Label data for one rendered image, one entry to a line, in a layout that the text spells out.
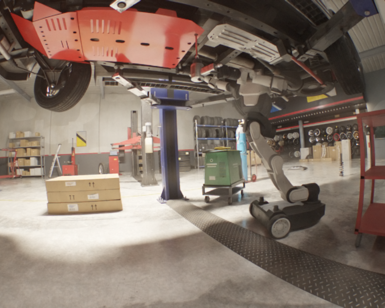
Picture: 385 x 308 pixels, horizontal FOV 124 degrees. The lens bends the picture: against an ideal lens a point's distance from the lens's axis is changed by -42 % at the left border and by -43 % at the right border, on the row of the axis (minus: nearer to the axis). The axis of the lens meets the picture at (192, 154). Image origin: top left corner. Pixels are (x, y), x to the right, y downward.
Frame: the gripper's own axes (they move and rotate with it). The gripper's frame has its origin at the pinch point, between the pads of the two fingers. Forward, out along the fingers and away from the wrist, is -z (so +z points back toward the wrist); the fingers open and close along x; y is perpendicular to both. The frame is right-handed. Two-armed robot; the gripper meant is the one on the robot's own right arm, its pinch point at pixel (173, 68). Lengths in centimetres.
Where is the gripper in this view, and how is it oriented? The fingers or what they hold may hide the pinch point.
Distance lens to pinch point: 193.1
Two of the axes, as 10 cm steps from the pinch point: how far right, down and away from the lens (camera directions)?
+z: 9.1, -0.4, 4.2
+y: -4.2, 0.4, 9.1
